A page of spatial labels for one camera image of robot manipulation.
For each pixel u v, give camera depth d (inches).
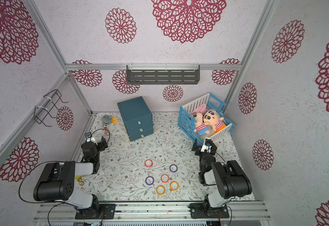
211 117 38.3
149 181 33.4
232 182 17.5
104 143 33.7
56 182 18.0
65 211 29.3
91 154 28.0
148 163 36.3
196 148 31.5
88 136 30.6
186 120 38.6
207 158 29.4
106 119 43.1
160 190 32.0
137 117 34.5
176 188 32.0
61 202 19.3
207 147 28.9
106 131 41.9
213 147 31.5
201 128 37.6
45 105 29.8
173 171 34.6
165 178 33.6
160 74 37.3
